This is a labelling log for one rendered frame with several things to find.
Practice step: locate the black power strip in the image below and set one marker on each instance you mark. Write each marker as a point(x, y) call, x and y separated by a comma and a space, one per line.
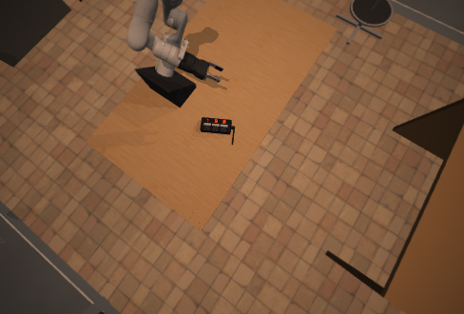
point(221, 126)

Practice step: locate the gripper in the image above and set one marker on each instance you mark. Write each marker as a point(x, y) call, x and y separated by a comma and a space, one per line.
point(191, 64)

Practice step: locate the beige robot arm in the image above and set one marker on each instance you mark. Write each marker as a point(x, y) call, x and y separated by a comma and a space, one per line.
point(139, 35)

